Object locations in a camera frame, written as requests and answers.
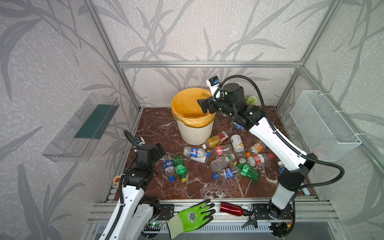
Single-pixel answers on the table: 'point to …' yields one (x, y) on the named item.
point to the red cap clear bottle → (258, 159)
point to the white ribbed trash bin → (197, 136)
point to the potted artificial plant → (251, 100)
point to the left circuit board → (152, 227)
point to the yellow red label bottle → (213, 141)
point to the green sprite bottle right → (248, 172)
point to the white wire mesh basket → (327, 136)
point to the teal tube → (306, 191)
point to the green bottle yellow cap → (178, 162)
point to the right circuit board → (281, 229)
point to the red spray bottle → (228, 208)
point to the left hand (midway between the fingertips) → (156, 143)
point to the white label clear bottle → (238, 147)
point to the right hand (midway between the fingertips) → (205, 91)
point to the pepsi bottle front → (226, 173)
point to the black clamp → (252, 221)
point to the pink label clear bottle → (219, 150)
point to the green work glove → (191, 219)
